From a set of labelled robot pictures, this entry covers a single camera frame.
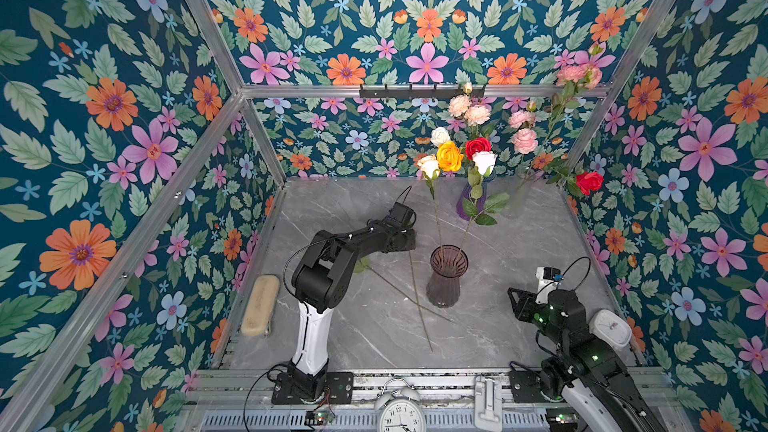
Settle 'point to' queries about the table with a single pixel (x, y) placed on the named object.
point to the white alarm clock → (399, 409)
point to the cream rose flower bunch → (475, 114)
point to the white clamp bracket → (488, 404)
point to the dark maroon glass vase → (448, 263)
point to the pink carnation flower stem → (524, 139)
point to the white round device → (611, 328)
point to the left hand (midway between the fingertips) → (414, 235)
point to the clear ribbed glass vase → (518, 196)
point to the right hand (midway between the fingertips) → (511, 290)
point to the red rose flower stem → (581, 184)
